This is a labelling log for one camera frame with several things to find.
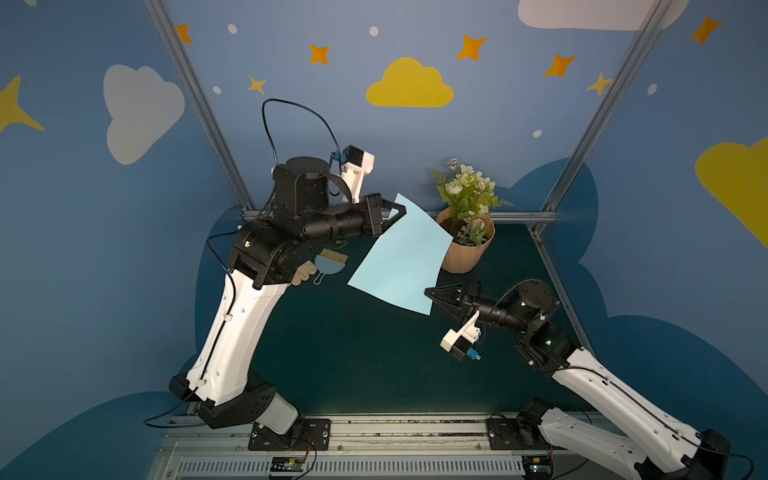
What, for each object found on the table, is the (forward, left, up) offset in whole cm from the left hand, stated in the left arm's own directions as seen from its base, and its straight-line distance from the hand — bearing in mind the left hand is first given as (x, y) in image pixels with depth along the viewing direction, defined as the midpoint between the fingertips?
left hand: (404, 204), depth 52 cm
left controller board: (-35, +26, -54) cm, 70 cm away
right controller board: (-34, -36, -55) cm, 74 cm away
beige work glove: (+22, +34, -53) cm, 66 cm away
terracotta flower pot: (+25, -24, -36) cm, 50 cm away
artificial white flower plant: (+32, -22, -24) cm, 46 cm away
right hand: (-5, -8, -15) cm, 17 cm away
